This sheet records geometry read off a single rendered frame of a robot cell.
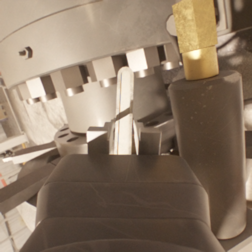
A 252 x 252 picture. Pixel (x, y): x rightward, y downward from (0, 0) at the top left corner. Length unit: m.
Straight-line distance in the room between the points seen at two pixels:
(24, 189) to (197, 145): 0.38
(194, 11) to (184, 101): 0.08
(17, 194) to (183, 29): 0.43
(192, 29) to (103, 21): 0.17
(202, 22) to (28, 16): 0.28
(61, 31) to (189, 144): 0.26
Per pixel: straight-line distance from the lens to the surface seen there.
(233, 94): 0.19
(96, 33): 0.33
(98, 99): 0.45
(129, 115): 0.16
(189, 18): 0.20
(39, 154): 0.70
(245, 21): 0.72
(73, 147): 0.47
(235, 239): 0.29
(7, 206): 0.48
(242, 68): 1.00
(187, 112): 0.19
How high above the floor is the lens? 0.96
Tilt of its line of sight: 35 degrees down
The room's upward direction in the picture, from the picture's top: 117 degrees counter-clockwise
